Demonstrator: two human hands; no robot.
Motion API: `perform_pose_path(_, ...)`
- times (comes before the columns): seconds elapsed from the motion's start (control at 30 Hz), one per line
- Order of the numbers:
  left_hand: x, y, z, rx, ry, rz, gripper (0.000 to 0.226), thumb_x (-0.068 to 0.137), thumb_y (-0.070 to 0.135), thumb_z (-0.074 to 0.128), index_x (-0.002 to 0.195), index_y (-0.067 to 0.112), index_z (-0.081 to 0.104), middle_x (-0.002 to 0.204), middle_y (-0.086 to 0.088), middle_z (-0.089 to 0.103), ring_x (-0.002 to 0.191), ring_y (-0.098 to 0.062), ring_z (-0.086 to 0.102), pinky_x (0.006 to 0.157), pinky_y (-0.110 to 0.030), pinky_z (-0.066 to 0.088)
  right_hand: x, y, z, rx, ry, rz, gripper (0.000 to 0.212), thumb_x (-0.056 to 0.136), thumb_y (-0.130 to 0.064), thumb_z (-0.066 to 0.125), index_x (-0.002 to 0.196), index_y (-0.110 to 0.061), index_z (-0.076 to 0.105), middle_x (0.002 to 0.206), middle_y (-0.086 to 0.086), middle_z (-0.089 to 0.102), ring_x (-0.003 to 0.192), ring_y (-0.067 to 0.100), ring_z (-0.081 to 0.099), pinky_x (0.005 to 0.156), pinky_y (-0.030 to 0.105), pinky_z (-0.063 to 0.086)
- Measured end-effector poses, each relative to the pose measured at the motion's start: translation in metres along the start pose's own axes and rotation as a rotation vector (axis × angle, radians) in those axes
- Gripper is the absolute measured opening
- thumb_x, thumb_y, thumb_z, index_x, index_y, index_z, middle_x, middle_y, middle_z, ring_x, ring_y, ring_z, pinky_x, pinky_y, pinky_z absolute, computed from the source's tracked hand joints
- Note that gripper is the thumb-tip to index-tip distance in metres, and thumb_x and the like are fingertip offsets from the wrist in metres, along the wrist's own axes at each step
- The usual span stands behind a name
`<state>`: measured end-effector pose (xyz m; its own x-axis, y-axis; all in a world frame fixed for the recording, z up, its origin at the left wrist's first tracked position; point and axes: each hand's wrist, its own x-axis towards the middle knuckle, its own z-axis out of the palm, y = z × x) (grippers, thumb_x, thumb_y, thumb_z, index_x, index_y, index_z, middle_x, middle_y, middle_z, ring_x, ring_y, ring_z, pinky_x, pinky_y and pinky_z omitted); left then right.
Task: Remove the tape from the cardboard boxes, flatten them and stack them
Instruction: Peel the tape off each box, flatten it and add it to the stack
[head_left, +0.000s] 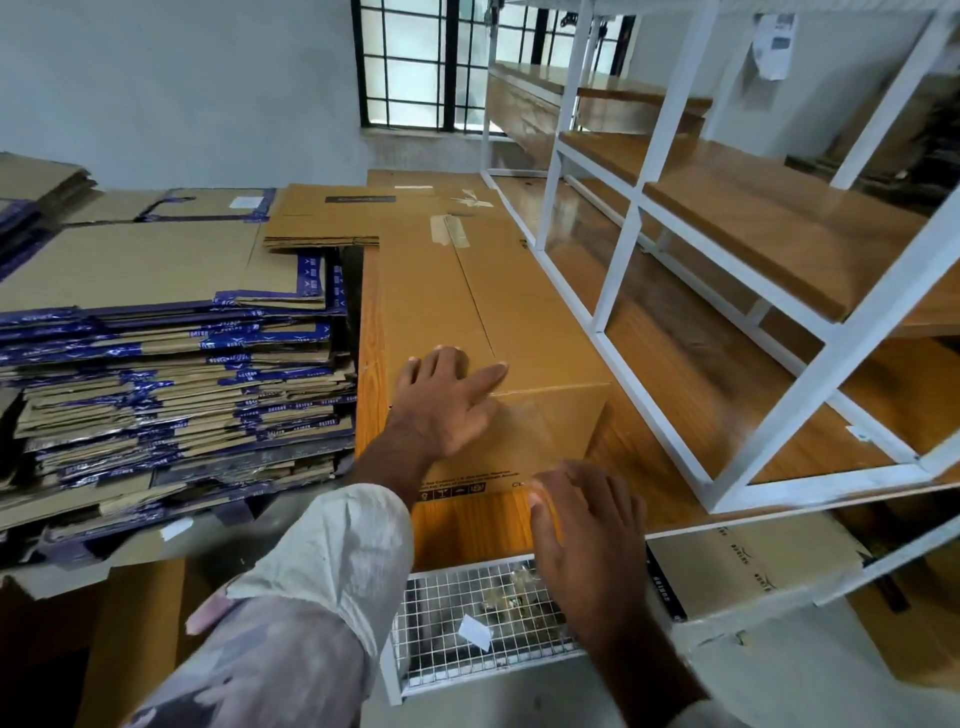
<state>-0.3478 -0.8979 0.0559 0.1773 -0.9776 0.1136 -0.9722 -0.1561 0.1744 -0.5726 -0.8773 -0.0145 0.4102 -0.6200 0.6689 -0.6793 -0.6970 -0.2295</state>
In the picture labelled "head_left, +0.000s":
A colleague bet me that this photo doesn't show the white wall device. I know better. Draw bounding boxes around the white wall device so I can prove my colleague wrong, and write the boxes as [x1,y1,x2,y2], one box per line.
[750,12,800,83]

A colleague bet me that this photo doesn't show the person's left forearm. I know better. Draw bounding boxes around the person's left forearm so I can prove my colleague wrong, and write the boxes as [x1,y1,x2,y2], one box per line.
[342,432,440,512]

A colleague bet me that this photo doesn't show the white wire mesh cage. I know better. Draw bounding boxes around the white wire mesh cage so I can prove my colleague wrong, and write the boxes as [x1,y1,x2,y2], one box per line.
[378,552,587,704]

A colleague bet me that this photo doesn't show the person's left hand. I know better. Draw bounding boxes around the person's left hand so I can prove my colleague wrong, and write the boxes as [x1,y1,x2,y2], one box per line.
[382,348,512,464]

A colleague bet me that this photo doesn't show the person's right forearm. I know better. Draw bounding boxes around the person's right forearm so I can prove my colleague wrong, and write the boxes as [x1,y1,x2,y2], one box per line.
[592,615,707,728]

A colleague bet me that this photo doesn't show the person's right hand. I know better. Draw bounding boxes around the person's right hand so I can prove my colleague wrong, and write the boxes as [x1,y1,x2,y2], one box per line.
[528,460,654,647]

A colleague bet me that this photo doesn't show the wooden table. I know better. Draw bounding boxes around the wooden table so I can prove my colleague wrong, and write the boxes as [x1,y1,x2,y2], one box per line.
[354,168,960,575]

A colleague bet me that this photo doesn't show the white metal shelf rack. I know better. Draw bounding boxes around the white metal shelf rack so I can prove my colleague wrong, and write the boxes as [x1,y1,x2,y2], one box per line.
[480,0,960,605]

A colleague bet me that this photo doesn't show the white paper tag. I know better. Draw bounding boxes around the white paper tag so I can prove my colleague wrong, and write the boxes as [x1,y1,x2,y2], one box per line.
[456,613,495,653]

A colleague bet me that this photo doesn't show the assembled boxes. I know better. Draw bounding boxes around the assembled boxes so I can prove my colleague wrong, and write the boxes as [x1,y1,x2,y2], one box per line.
[0,555,189,728]

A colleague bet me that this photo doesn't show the person's light grey shirt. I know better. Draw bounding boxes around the person's light grey shirt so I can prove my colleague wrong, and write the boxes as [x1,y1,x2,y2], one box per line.
[127,483,752,728]

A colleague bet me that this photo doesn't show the black framed window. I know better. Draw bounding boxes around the black framed window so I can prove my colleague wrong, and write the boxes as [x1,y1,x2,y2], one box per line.
[351,0,635,131]

